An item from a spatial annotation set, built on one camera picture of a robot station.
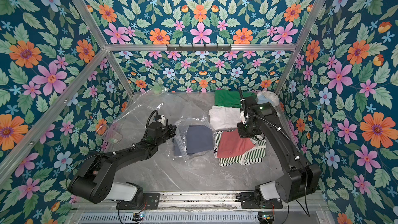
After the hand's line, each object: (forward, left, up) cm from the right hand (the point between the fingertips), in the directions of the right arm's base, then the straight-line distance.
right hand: (246, 132), depth 76 cm
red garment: (-1, +7, -11) cm, 13 cm away
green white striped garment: (-6, -7, -15) cm, 18 cm away
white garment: (+20, +11, -16) cm, 28 cm away
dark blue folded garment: (+5, +26, -17) cm, 31 cm away
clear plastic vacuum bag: (+13, +75, -18) cm, 79 cm away
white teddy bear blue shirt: (+35, -19, -9) cm, 41 cm away
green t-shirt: (+40, +5, -17) cm, 44 cm away
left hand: (+9, +38, -8) cm, 40 cm away
